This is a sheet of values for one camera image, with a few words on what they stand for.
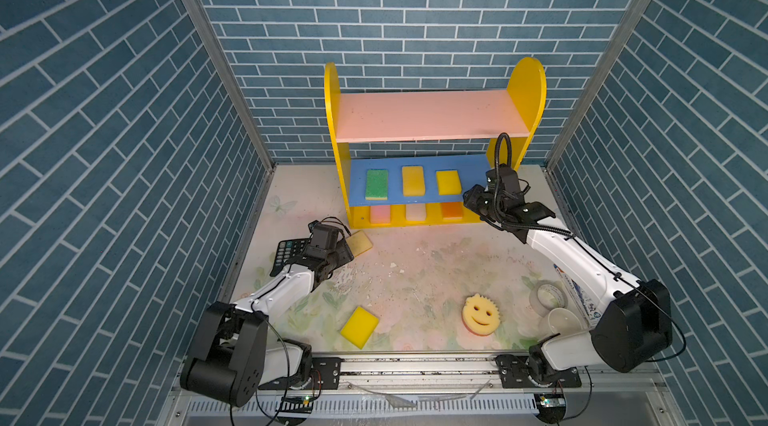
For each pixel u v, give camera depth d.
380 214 1.02
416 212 1.02
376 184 0.94
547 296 0.87
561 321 0.81
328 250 0.70
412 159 1.23
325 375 0.74
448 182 0.96
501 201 0.62
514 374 0.74
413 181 0.94
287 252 0.93
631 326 0.42
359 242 0.96
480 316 0.81
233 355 0.41
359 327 0.80
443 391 0.72
